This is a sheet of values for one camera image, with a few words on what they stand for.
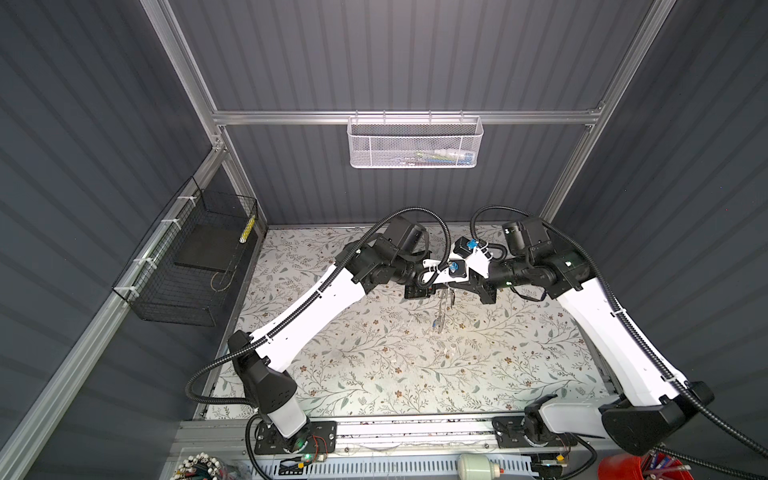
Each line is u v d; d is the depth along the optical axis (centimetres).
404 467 64
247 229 82
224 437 75
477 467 63
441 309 98
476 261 57
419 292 60
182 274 72
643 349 40
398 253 51
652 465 61
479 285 57
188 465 56
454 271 54
